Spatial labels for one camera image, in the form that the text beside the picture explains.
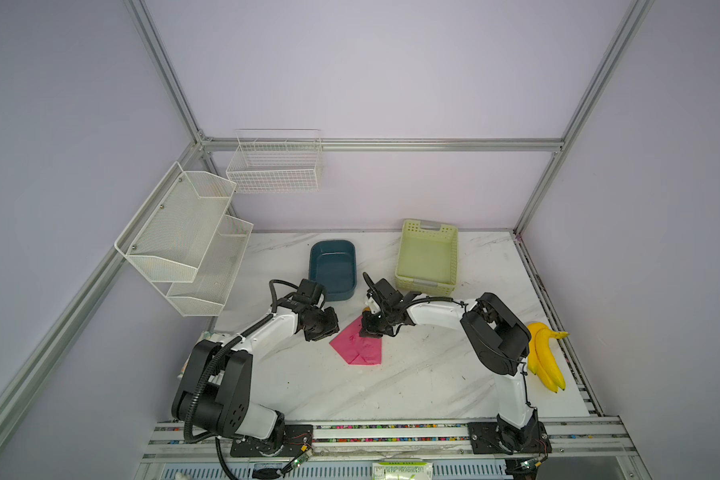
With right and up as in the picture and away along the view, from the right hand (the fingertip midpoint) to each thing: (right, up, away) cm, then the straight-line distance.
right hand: (357, 333), depth 91 cm
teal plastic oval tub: (-10, +22, +22) cm, 33 cm away
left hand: (-6, +2, -4) cm, 8 cm away
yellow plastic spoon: (+3, +8, -1) cm, 9 cm away
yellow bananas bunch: (+52, -5, -9) cm, 53 cm away
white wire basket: (-26, +55, +5) cm, 61 cm away
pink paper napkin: (-1, -4, -2) cm, 5 cm away
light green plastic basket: (+26, +23, +20) cm, 40 cm away
